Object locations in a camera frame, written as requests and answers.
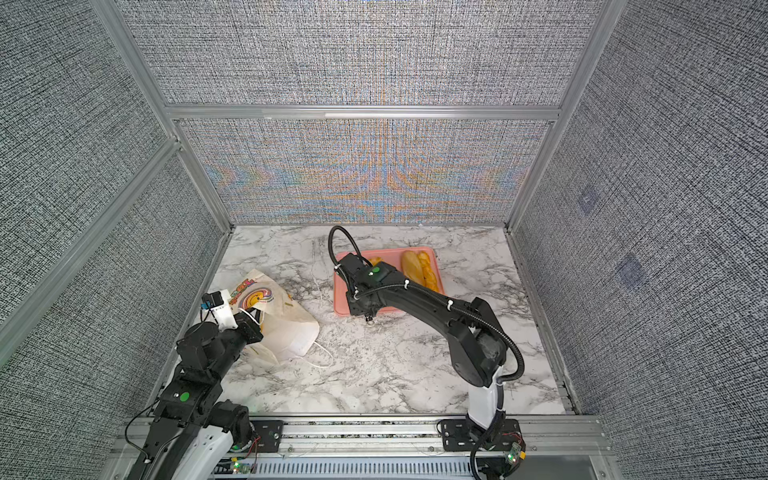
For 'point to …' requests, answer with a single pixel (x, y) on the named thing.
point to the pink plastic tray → (392, 258)
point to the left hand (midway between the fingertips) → (261, 306)
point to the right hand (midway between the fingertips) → (360, 304)
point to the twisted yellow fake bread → (428, 271)
